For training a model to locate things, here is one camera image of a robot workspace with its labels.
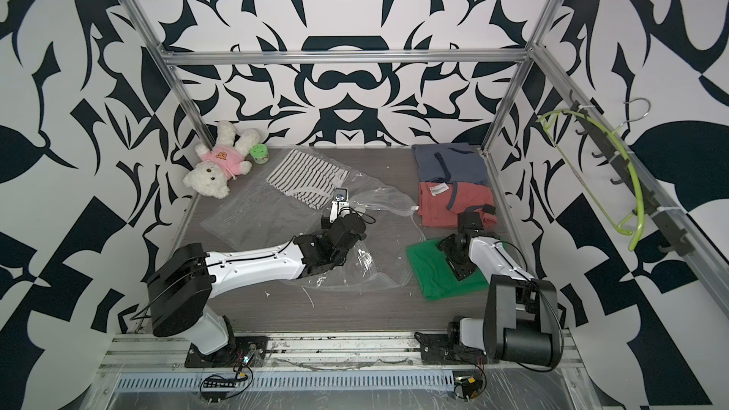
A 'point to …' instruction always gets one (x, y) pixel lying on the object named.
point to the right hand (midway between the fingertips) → (446, 252)
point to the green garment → (437, 279)
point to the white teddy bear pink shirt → (217, 166)
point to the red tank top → (440, 203)
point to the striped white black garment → (309, 178)
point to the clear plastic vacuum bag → (285, 194)
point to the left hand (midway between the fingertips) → (345, 203)
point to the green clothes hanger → (550, 120)
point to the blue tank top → (451, 162)
